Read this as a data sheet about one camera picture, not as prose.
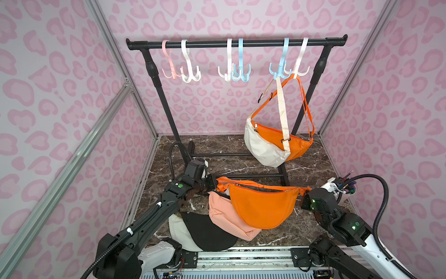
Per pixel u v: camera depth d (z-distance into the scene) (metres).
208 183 0.70
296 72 0.61
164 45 0.51
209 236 0.77
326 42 0.52
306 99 0.66
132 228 0.42
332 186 0.62
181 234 0.78
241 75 0.59
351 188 0.80
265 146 0.88
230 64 0.57
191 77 0.59
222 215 0.78
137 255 0.43
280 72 0.60
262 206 0.76
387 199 0.45
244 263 0.72
